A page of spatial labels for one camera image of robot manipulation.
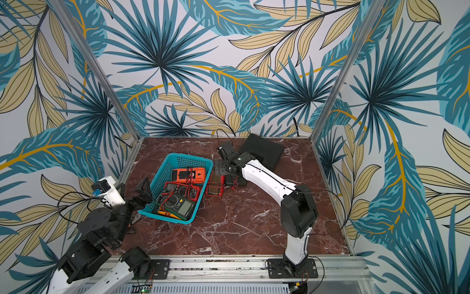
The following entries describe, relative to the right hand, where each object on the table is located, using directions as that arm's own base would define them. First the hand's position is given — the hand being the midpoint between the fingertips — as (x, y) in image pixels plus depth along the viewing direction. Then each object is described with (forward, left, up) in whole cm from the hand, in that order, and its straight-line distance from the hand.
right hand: (226, 166), depth 88 cm
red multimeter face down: (-3, +6, -12) cm, 14 cm away
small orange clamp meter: (-1, +17, -6) cm, 18 cm away
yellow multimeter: (-20, +26, -7) cm, 33 cm away
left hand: (-18, +30, +16) cm, 38 cm away
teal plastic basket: (-9, +22, -5) cm, 25 cm away
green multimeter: (-18, +21, -3) cm, 28 cm away
